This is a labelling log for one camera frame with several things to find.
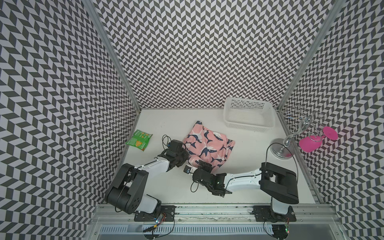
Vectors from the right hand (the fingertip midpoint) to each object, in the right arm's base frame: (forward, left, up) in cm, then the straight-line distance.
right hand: (199, 166), depth 85 cm
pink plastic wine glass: (+7, -62, +12) cm, 63 cm away
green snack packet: (+19, +40, -1) cm, 44 cm away
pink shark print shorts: (+14, -5, -2) cm, 15 cm away
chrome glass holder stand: (+12, -52, -2) cm, 53 cm away
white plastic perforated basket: (+46, -39, -7) cm, 61 cm away
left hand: (+7, +6, -1) cm, 10 cm away
